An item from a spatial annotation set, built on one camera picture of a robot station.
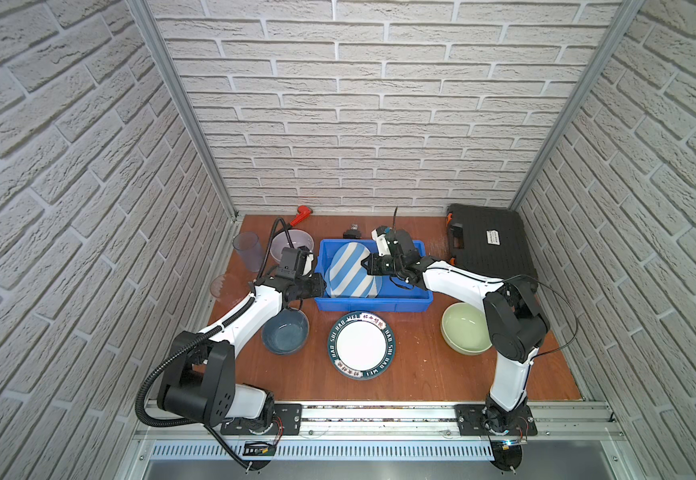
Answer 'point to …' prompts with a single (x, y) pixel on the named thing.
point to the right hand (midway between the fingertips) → (361, 260)
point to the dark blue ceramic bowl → (287, 332)
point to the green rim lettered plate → (362, 345)
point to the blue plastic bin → (392, 296)
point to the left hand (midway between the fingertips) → (323, 280)
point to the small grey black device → (352, 233)
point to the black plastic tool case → (490, 241)
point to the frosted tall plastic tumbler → (249, 248)
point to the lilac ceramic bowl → (298, 238)
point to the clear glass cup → (225, 287)
